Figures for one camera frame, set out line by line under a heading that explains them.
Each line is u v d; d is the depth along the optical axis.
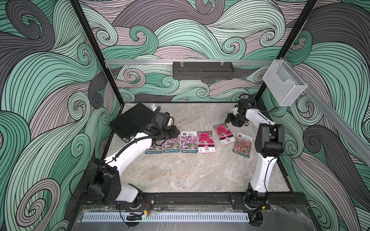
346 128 0.55
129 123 1.01
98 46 0.87
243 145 0.95
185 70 0.95
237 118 0.87
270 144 0.56
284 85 0.73
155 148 0.92
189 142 0.95
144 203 0.73
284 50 0.88
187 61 0.96
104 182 0.41
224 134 1.00
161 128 0.62
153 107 1.07
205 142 0.96
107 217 0.70
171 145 0.95
